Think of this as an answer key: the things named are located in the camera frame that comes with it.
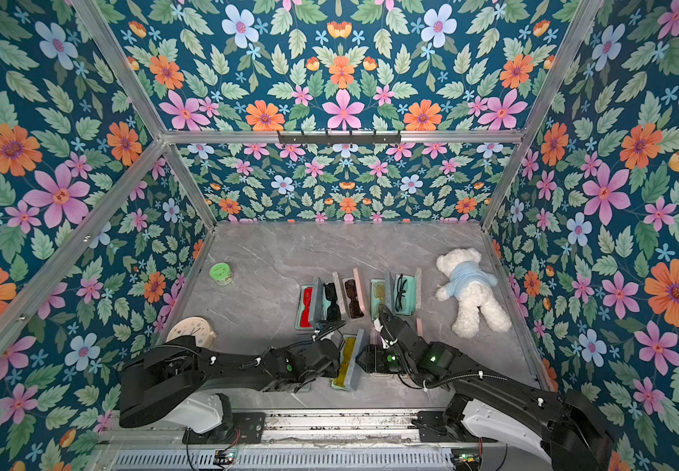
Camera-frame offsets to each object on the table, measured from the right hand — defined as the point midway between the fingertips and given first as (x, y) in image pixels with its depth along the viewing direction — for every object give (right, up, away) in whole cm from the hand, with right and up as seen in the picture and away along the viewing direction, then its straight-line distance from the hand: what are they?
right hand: (366, 357), depth 77 cm
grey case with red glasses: (-16, +12, +12) cm, 23 cm away
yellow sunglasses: (-5, -1, 0) cm, 5 cm away
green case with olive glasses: (+5, +14, +22) cm, 26 cm away
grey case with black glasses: (-11, +11, +19) cm, 24 cm away
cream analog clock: (-54, +5, +12) cm, 55 cm away
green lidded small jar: (-49, +21, +22) cm, 58 cm away
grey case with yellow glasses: (-4, -5, -3) cm, 7 cm away
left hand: (-5, -4, +8) cm, 10 cm away
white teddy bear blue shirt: (+33, +18, +14) cm, 40 cm away
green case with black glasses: (+15, +14, +22) cm, 29 cm away
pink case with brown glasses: (-3, +10, +17) cm, 20 cm away
